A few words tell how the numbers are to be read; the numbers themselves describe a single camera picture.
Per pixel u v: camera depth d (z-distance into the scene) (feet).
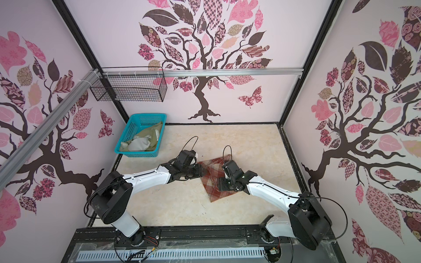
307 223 1.35
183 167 2.32
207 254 2.29
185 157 2.29
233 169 2.15
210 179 2.94
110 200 1.49
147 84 3.11
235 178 2.11
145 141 3.41
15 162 1.66
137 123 3.81
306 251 2.30
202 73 3.07
